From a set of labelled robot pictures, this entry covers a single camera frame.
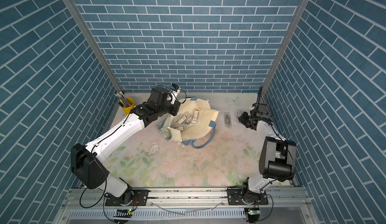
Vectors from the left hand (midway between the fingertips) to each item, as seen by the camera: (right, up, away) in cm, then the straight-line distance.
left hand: (183, 103), depth 80 cm
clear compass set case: (+28, -12, +23) cm, 38 cm away
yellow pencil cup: (-40, -4, +20) cm, 45 cm away
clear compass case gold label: (+6, -8, +19) cm, 22 cm away
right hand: (+36, -9, +14) cm, 39 cm away
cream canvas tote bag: (+8, -18, +5) cm, 20 cm away
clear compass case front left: (-3, -11, +17) cm, 20 cm away
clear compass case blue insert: (+34, -7, +20) cm, 40 cm away
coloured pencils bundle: (-42, +1, +19) cm, 47 cm away
